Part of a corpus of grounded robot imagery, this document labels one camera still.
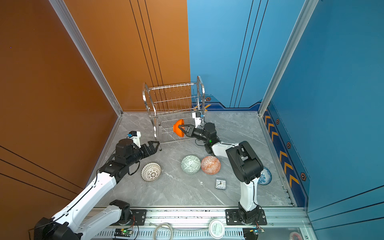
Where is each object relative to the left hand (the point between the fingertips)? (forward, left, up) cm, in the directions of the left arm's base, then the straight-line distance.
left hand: (154, 143), depth 80 cm
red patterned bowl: (-4, -32, -17) cm, 37 cm away
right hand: (+9, -12, +3) cm, 15 cm away
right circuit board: (-37, -52, -17) cm, 66 cm away
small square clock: (-15, -37, -16) cm, 43 cm away
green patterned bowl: (-4, -19, -18) cm, 26 cm away
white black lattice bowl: (-9, +4, -17) cm, 19 cm away
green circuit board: (-38, +12, -20) cm, 44 cm away
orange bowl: (+8, -12, +2) cm, 14 cm away
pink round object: (-38, -69, -17) cm, 81 cm away
